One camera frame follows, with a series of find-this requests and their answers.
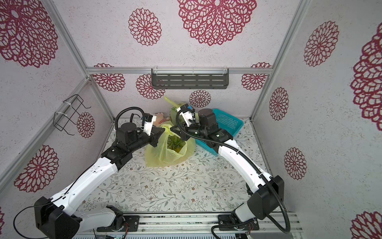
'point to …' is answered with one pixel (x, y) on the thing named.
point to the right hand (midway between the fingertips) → (170, 127)
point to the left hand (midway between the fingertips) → (163, 129)
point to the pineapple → (174, 143)
